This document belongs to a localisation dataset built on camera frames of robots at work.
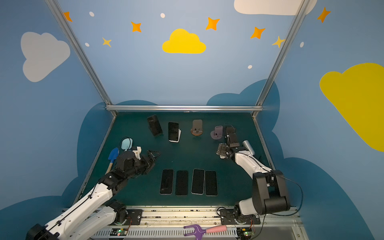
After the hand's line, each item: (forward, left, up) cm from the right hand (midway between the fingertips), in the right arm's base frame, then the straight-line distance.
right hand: (227, 148), depth 93 cm
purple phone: (-21, +36, -5) cm, 42 cm away
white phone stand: (+11, +33, -4) cm, 35 cm away
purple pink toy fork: (-44, +16, -6) cm, 47 cm away
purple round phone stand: (+14, +6, -3) cm, 15 cm away
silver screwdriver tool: (+6, -13, -2) cm, 14 cm away
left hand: (-14, +38, +10) cm, 42 cm away
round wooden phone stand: (+17, +20, -3) cm, 26 cm away
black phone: (-20, +28, -9) cm, 35 cm away
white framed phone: (-20, +18, -6) cm, 27 cm away
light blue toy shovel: (+3, +68, -5) cm, 69 cm away
